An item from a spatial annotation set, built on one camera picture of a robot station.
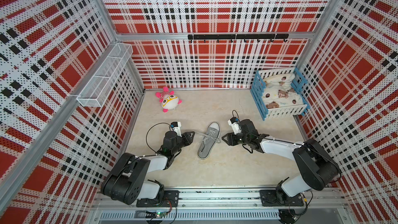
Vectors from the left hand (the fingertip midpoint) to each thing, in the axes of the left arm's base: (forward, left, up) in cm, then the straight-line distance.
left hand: (195, 132), depth 90 cm
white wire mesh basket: (+17, +59, +17) cm, 63 cm away
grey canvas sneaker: (-6, -8, -2) cm, 10 cm away
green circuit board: (-39, +14, -4) cm, 42 cm away
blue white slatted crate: (+33, -71, +7) cm, 78 cm away
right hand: (-2, -19, -1) cm, 19 cm away
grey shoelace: (0, -9, -2) cm, 9 cm away
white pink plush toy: (+24, +19, +1) cm, 30 cm away
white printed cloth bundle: (+30, -56, +4) cm, 64 cm away
